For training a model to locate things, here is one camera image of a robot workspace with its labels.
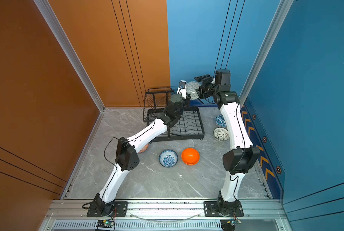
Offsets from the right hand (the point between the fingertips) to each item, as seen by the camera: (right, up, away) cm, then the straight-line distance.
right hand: (192, 81), depth 75 cm
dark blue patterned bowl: (+25, -21, +35) cm, 48 cm away
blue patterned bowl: (-13, -45, +16) cm, 49 cm away
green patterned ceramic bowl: (0, -2, +9) cm, 10 cm away
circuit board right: (+17, -72, -6) cm, 74 cm away
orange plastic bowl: (0, -44, +14) cm, 46 cm away
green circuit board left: (-44, -72, -5) cm, 85 cm away
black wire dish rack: (+2, -24, +31) cm, 40 cm away
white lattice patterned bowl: (+24, -31, +27) cm, 47 cm away
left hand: (-3, -2, +6) cm, 7 cm away
